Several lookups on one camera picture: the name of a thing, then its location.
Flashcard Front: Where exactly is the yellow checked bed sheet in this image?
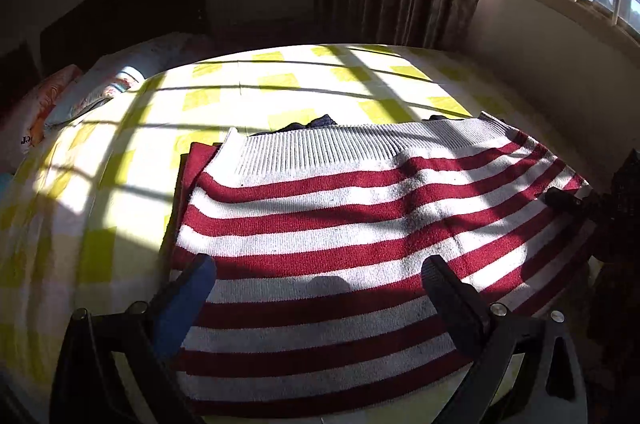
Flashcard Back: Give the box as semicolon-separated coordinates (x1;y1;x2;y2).
1;44;589;421

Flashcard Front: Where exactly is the red white striped sweater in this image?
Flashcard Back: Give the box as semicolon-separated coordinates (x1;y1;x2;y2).
172;115;591;418

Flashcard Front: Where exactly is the dark wooden headboard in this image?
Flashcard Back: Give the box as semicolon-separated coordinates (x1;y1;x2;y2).
1;0;208;113

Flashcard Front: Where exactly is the light blue folded quilt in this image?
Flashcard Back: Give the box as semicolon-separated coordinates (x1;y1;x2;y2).
44;32;203;132

